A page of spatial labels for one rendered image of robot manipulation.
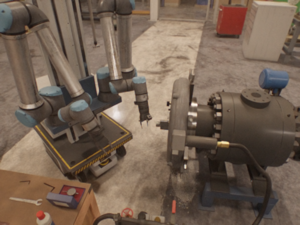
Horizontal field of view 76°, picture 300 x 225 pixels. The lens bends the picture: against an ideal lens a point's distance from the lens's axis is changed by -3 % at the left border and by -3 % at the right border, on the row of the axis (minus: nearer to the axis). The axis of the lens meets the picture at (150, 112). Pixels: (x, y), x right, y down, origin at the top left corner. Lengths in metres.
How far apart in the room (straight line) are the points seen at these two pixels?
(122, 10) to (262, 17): 4.01
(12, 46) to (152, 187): 1.55
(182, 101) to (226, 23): 5.49
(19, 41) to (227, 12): 6.01
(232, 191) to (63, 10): 1.87
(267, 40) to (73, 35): 4.38
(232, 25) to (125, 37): 5.47
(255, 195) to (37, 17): 1.88
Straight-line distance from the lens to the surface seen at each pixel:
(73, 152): 1.96
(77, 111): 1.14
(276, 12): 5.19
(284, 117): 1.65
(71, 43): 1.74
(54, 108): 1.53
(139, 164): 2.17
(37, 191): 1.61
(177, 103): 1.38
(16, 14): 1.20
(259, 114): 1.58
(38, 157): 2.54
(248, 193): 1.84
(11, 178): 1.78
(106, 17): 1.45
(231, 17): 6.74
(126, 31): 1.55
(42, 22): 1.26
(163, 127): 1.53
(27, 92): 1.36
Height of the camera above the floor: 1.67
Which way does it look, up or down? 36 degrees down
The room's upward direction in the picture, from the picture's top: straight up
